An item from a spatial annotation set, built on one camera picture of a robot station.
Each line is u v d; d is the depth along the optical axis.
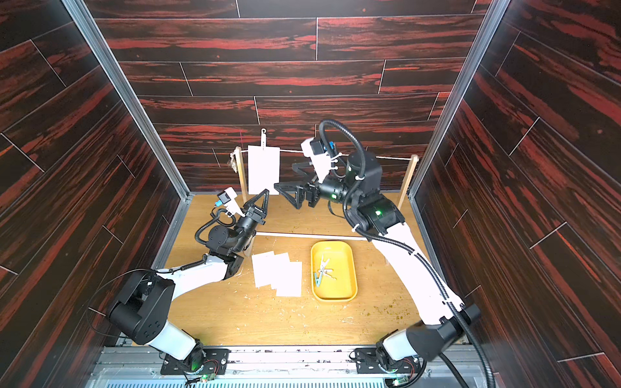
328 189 0.52
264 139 0.68
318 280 0.90
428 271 0.41
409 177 0.71
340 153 0.48
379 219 0.45
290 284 0.91
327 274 0.92
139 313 0.45
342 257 0.94
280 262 0.96
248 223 0.69
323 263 0.94
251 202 0.69
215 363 0.73
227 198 0.66
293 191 0.50
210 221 0.57
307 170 0.60
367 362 0.73
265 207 0.72
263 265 0.96
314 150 0.48
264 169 0.70
